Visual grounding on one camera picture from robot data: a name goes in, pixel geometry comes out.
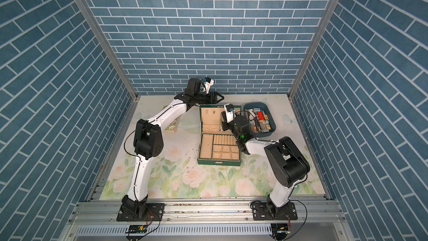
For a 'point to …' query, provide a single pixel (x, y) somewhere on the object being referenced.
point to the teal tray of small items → (261, 123)
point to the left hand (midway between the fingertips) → (224, 98)
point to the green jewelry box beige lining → (217, 146)
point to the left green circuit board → (138, 229)
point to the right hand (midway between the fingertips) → (224, 113)
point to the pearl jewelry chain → (220, 121)
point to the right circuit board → (280, 228)
